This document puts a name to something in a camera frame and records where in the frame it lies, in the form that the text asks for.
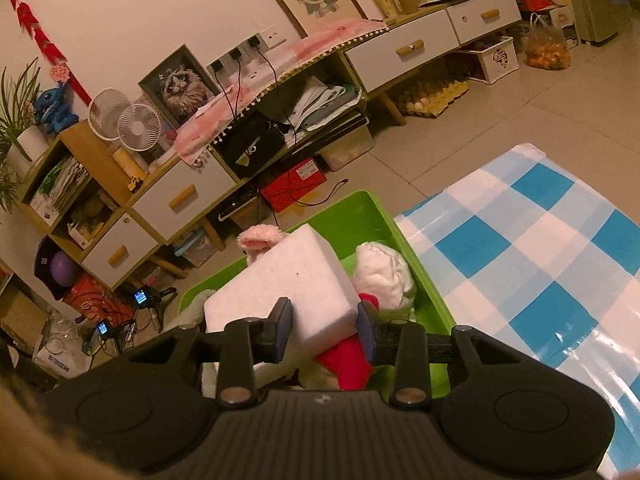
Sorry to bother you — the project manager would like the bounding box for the clear storage box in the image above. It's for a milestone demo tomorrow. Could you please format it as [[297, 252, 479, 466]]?
[[320, 127, 376, 171]]

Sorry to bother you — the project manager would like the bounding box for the black round holder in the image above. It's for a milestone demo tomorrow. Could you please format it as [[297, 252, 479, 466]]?
[[34, 237, 83, 293]]

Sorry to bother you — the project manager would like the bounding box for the white sponge block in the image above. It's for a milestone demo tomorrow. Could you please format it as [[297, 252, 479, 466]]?
[[204, 225, 362, 376]]

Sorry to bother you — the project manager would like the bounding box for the purple ball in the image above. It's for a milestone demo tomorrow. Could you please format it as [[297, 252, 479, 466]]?
[[50, 252, 81, 286]]

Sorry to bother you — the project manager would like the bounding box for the pink plush rabbit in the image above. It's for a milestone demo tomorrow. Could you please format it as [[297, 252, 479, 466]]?
[[236, 225, 288, 266]]

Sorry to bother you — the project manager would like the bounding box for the yellow egg tray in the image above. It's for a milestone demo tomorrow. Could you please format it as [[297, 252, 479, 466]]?
[[392, 77, 471, 118]]

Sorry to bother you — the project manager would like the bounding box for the white drawer wooden handle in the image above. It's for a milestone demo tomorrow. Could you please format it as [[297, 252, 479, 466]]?
[[130, 157, 236, 243], [82, 212, 161, 286], [447, 0, 521, 46], [345, 10, 461, 93]]

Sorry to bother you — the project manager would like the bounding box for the white desk fan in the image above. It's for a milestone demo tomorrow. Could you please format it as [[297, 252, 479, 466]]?
[[118, 104, 162, 153], [89, 88, 132, 141]]

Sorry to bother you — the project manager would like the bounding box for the red printed carton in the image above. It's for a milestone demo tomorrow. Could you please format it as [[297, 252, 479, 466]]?
[[62, 272, 136, 331]]

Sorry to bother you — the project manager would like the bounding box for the grey refrigerator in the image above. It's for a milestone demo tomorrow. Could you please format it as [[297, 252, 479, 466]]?
[[575, 0, 621, 46]]

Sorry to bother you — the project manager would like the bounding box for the stack of books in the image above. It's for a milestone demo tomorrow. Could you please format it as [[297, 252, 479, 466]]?
[[30, 155, 93, 221]]

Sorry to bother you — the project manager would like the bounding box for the black bag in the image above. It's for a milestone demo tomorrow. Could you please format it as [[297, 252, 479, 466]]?
[[212, 110, 286, 178]]

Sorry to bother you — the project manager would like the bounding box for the blue white checkered mat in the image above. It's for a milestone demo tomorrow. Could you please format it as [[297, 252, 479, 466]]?
[[395, 144, 640, 478]]

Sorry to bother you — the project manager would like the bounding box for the red hanging decoration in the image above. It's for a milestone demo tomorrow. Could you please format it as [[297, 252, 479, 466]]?
[[4, 0, 93, 103]]

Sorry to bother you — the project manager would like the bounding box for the blue alien plush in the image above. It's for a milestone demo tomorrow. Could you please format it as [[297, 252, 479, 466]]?
[[32, 84, 80, 135]]

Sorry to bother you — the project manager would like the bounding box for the wooden tv cabinet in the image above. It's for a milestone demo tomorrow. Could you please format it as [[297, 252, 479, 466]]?
[[20, 0, 523, 291]]

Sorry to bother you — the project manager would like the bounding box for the white plastic bag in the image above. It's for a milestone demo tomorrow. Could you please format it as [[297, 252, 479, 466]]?
[[32, 310, 96, 378]]

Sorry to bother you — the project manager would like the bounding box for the white wall socket strip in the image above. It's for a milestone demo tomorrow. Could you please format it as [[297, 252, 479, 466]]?
[[207, 32, 288, 73]]

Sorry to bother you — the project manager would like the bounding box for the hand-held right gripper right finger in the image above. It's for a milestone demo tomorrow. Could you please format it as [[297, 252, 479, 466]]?
[[356, 301, 523, 406]]

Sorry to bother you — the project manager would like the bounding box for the yellow paper roll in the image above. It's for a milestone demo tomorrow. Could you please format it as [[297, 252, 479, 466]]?
[[112, 149, 146, 178]]

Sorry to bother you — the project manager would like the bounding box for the green plastic bin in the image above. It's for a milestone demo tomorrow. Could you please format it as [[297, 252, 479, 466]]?
[[177, 190, 457, 401]]

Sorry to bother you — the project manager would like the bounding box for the small camera on tripod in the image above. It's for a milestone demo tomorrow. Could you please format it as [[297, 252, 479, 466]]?
[[95, 320, 136, 356], [132, 285, 178, 333]]

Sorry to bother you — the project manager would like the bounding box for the black flat device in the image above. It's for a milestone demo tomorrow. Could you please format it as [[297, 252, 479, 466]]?
[[217, 187, 261, 221]]

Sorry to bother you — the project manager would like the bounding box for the white red santa plush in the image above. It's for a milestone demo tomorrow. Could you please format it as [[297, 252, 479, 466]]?
[[300, 241, 417, 391]]

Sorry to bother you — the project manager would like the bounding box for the cardboard box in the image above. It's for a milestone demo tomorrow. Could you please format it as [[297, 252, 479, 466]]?
[[545, 0, 578, 36]]

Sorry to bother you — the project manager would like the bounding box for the framed cat picture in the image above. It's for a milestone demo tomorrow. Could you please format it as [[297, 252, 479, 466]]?
[[138, 44, 221, 131]]

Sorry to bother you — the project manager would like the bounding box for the red flat box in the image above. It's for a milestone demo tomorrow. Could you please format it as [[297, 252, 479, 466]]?
[[261, 157, 328, 213]]

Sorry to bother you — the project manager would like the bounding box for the pile of papers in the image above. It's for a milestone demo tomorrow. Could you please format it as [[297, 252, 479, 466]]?
[[287, 77, 361, 133]]

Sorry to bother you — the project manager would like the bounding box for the bag of oranges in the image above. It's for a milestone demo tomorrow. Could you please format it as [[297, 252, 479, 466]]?
[[520, 12, 572, 70]]

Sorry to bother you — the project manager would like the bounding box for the potted green plant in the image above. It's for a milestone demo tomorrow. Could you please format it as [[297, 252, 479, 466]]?
[[0, 57, 51, 211]]

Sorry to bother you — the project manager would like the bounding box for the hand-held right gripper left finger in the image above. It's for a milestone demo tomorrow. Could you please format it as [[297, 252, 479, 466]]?
[[130, 297, 293, 406]]

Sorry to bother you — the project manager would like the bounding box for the white storage crate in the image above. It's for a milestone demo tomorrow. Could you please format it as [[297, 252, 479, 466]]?
[[460, 36, 516, 85]]

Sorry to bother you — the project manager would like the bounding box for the pink table runner cloth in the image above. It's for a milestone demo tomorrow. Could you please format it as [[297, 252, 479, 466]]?
[[172, 17, 388, 166]]

